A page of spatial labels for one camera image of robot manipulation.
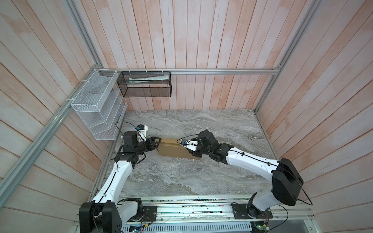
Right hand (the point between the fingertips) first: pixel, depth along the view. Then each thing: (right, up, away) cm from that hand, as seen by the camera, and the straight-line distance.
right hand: (189, 142), depth 83 cm
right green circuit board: (+34, -40, -13) cm, 55 cm away
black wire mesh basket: (-32, +41, +22) cm, 56 cm away
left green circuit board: (-28, -41, -13) cm, 52 cm away
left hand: (-18, +1, -2) cm, 18 cm away
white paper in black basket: (-32, +39, +7) cm, 51 cm away
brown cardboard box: (-10, -2, -3) cm, 11 cm away
